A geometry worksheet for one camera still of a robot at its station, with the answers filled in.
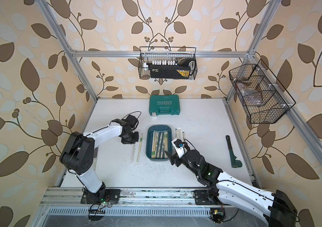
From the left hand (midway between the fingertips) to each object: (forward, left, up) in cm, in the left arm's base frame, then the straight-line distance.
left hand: (136, 141), depth 92 cm
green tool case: (+32, -16, +1) cm, 36 cm away
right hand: (-10, -23, +12) cm, 27 cm away
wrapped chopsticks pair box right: (-1, -18, -3) cm, 18 cm away
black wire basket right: (+8, -71, +31) cm, 78 cm away
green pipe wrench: (-13, -62, -2) cm, 63 cm away
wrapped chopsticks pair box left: (-5, -14, -3) cm, 15 cm away
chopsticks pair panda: (+8, -27, -3) cm, 28 cm away
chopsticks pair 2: (-3, -2, -5) cm, 6 cm away
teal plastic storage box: (+5, -8, -1) cm, 10 cm away
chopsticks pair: (+7, -32, -4) cm, 33 cm away
